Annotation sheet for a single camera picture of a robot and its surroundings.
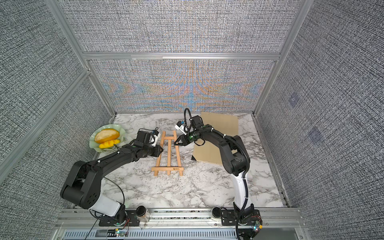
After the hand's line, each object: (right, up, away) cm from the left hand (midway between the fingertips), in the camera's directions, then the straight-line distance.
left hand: (164, 148), depth 91 cm
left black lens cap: (-9, -29, -16) cm, 34 cm away
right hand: (+7, +5, +1) cm, 9 cm away
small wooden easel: (+3, -11, -3) cm, 12 cm away
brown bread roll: (-39, +8, +7) cm, 41 cm away
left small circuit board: (-19, -37, -21) cm, 46 cm away
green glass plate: (-45, +1, +5) cm, 45 cm away
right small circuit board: (+47, -33, -22) cm, 61 cm away
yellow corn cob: (-36, +2, +4) cm, 37 cm away
